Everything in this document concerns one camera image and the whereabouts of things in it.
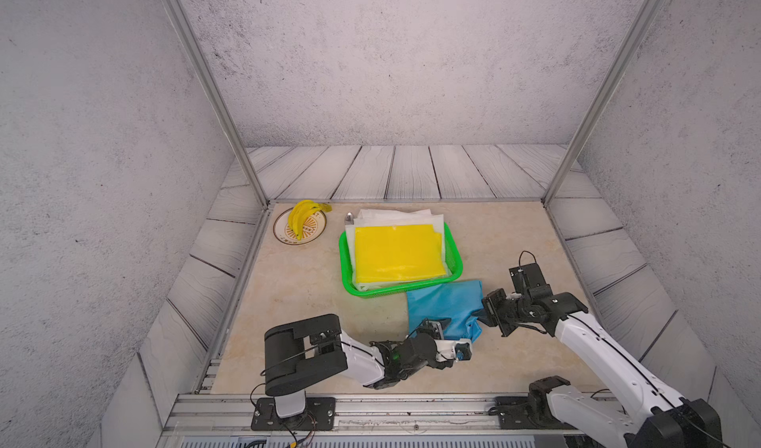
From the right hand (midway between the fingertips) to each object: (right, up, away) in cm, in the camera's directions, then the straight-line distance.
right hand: (472, 309), depth 78 cm
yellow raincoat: (-20, +13, +18) cm, 30 cm away
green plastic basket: (-2, +11, +14) cm, 18 cm away
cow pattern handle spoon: (-37, +25, +35) cm, 56 cm away
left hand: (-4, -7, +2) cm, 8 cm away
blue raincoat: (-2, +1, +6) cm, 7 cm away
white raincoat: (-19, +24, +24) cm, 39 cm away
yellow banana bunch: (-54, +27, +33) cm, 69 cm away
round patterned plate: (-50, +21, +33) cm, 63 cm away
